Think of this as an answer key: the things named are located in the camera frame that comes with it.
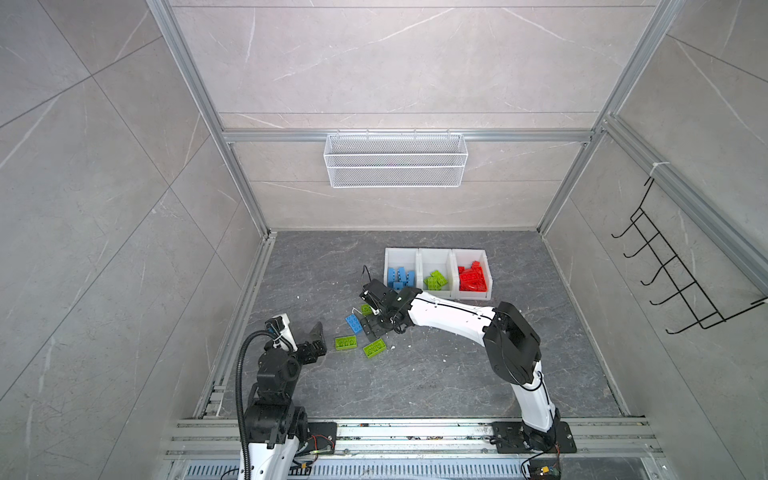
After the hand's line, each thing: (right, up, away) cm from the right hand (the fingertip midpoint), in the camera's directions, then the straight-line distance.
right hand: (377, 322), depth 90 cm
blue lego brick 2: (+8, +13, +12) cm, 19 cm away
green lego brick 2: (+22, +14, +15) cm, 30 cm away
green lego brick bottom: (0, -7, -2) cm, 8 cm away
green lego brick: (+19, +11, +12) cm, 25 cm away
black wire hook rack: (+68, +13, -27) cm, 75 cm away
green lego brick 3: (-10, -6, -1) cm, 12 cm away
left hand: (-19, +3, -12) cm, 23 cm away
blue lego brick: (+4, +13, +14) cm, 20 cm away
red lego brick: (+29, +13, +8) cm, 33 cm away
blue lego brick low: (+11, +13, +12) cm, 20 cm away
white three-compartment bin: (+26, +15, +8) cm, 31 cm away
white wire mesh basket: (+6, +54, +11) cm, 55 cm away
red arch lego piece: (+32, +13, +8) cm, 36 cm away
